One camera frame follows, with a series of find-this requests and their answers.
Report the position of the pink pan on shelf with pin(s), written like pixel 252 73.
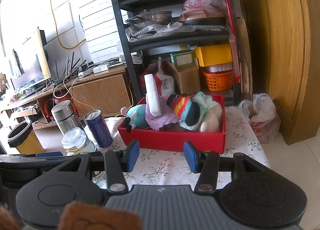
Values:
pixel 200 16

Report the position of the striped knitted sock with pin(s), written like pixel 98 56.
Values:
pixel 185 107

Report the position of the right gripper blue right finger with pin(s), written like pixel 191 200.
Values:
pixel 206 164

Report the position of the blue drink can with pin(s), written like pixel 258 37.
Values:
pixel 97 125

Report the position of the white sponge block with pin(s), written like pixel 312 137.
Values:
pixel 152 95

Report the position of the yellow trash bin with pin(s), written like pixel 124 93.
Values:
pixel 23 138

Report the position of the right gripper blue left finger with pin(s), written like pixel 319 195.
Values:
pixel 117 163

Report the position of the steel pot on shelf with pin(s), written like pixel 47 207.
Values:
pixel 150 18

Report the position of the purple knitted cloth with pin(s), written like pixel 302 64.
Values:
pixel 167 117

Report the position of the floral tablecloth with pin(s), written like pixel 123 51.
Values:
pixel 155 167

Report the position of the Moccona glass coffee jar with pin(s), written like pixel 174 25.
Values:
pixel 75 142

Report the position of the red white plastic bag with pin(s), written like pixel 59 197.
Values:
pixel 162 76

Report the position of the green framed box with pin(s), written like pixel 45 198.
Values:
pixel 182 58

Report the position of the white mint towel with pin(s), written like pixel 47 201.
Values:
pixel 205 102

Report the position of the red cardboard box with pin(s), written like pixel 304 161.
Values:
pixel 172 137

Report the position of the white plastic bag on floor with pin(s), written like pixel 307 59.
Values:
pixel 262 116

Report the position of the cream plush toy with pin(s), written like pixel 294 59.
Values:
pixel 211 120

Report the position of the television screen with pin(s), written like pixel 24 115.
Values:
pixel 25 59

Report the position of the orange plastic basket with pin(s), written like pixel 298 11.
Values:
pixel 219 81

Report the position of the yellow box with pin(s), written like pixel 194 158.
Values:
pixel 213 55

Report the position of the teal plush toy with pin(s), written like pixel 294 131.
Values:
pixel 134 117

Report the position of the brown cardboard box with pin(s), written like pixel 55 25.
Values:
pixel 186 78

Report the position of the wooden tv stand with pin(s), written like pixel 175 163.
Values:
pixel 107 91

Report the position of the wooden cabinet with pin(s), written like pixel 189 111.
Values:
pixel 284 41

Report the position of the stainless steel canister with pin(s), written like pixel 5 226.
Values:
pixel 65 116

